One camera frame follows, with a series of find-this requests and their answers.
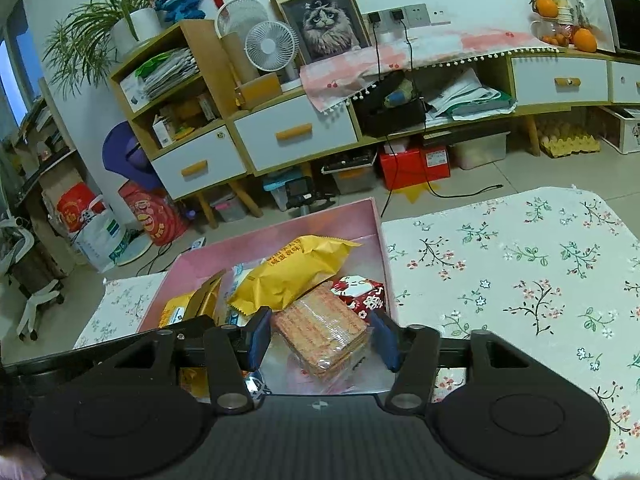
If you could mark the white office chair base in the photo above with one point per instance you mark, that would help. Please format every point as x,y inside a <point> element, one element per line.
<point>30,305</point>

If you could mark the red snack packet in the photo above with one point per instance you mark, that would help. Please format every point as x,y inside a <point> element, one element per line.
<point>357,292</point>

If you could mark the large yellow snack packet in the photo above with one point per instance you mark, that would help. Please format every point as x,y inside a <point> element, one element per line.
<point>295,275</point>

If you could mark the blue silver snack packet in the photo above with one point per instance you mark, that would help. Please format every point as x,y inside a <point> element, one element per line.
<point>257,388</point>

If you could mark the microwave oven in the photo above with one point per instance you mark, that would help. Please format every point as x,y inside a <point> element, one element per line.
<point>625,22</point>

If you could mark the large white fan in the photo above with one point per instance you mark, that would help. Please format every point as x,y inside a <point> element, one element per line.
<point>240,12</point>

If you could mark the small white desk fan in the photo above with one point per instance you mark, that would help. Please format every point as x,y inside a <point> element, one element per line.
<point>271,52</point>

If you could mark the large red box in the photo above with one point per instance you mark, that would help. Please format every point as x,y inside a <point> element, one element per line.
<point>400,170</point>

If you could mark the pink cardboard box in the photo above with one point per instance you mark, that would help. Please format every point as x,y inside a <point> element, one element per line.
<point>325,220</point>

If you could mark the clear-wrapped wafer biscuit packet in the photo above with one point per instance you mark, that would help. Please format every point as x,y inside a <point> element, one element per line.
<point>320,330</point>

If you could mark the bowl of small oranges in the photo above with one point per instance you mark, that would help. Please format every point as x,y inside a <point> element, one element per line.
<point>555,38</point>

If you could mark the small clear storage bin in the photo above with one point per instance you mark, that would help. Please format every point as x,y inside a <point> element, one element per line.
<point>230,209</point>

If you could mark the small red box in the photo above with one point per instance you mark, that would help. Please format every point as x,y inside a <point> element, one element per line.
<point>435,162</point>

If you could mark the black camera device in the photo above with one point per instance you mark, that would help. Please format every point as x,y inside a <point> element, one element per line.
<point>302,194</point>

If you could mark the white box on shelf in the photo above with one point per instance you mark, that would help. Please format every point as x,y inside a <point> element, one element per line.
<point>134,91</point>

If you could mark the red printed sack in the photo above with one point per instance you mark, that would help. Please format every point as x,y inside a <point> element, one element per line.
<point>155,215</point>

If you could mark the framed cat picture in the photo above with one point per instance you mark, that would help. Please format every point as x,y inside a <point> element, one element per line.
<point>327,20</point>

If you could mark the teal storage box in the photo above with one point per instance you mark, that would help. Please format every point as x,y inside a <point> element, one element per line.
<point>277,192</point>

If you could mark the white printed sack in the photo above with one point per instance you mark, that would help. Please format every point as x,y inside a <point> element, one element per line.
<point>102,240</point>

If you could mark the wall power socket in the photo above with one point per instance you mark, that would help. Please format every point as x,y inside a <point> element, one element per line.
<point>397,15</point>

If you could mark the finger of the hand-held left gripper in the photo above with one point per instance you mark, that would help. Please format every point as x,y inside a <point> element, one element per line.
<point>75,352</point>

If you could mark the floral tablecloth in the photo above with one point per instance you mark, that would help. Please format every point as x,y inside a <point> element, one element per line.
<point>500,285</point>

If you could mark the pink fringed cloth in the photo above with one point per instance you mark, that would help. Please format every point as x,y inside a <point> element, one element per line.
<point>450,50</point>

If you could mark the cardboard tube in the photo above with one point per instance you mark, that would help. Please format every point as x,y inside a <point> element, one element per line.
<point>240,57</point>

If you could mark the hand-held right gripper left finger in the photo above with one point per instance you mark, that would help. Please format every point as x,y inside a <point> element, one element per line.
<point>260,341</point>

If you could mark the wooden cabinet white drawer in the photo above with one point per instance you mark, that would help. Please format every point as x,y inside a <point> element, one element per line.
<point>295,132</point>

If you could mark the pile of papers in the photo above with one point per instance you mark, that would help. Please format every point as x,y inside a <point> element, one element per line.
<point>470,95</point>

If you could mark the yellow egg tray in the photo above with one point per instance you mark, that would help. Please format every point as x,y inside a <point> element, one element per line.
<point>570,140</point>

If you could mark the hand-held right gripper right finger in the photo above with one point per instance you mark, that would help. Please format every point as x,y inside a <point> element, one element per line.
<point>385,344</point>

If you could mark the wooden side shelf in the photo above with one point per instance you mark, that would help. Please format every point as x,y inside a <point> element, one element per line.
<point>40,155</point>

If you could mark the tall wooden shelf cabinet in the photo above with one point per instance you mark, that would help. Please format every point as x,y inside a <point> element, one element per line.
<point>200,165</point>

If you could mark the purple fabric object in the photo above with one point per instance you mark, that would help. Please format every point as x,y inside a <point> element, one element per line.
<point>127,157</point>

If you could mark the black box device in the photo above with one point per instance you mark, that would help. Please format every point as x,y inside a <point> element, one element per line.
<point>390,117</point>

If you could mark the white storage bin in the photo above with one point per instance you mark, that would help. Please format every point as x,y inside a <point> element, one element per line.
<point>480,152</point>

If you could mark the green potted plant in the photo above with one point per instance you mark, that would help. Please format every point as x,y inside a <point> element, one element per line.
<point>135,27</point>

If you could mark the round white floor disc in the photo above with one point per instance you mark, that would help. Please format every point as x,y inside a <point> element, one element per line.
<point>131,251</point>

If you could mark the long low wooden cabinet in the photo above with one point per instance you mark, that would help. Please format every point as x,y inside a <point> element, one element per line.
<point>560,80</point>

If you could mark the small cardboard box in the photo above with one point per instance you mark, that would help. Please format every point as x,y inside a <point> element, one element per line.
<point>259,91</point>

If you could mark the blue plush toy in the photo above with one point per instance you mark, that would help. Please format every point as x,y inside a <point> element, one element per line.
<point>180,0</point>

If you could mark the stack of papers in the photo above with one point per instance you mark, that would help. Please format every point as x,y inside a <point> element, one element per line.
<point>167,74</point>

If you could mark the white printed box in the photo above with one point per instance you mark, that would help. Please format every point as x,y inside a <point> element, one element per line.
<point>622,132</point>

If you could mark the stack of paper cups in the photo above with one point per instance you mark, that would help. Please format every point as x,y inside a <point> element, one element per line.
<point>559,2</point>

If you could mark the orange red bag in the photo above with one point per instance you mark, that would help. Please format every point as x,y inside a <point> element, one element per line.
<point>77,207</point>

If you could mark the orange fruit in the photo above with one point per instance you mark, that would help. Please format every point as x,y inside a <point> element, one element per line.
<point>545,5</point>
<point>585,40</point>

